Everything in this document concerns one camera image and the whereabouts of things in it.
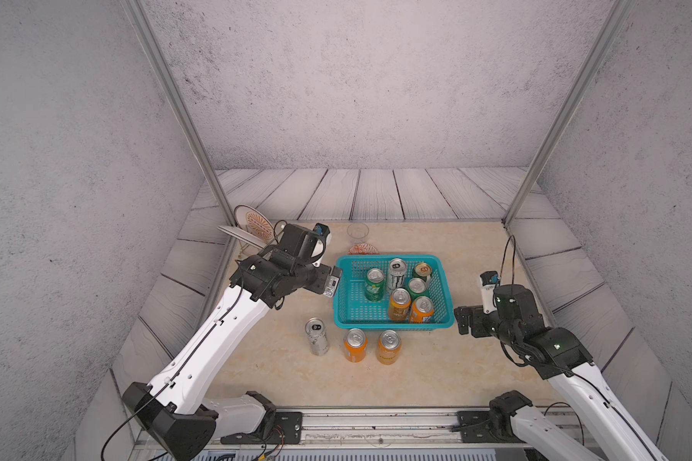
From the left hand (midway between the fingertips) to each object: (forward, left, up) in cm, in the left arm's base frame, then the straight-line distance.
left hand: (327, 270), depth 72 cm
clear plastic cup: (+36, -9, -25) cm, 45 cm away
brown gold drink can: (+11, -28, -16) cm, 34 cm away
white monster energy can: (+9, -20, -14) cm, 26 cm away
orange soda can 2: (-12, -15, -18) cm, 27 cm away
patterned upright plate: (+34, +30, -14) cm, 47 cm away
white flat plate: (+20, +28, -8) cm, 35 cm away
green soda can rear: (+8, -13, -18) cm, 24 cm away
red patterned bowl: (+27, -11, -24) cm, 37 cm away
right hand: (-7, -37, -8) cm, 39 cm away
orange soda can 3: (0, -20, -17) cm, 26 cm away
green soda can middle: (+5, -26, -17) cm, 31 cm away
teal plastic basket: (+4, -6, -28) cm, 29 cm away
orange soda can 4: (-3, -26, -17) cm, 31 cm away
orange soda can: (-11, -6, -17) cm, 22 cm away
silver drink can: (-8, +4, -14) cm, 17 cm away
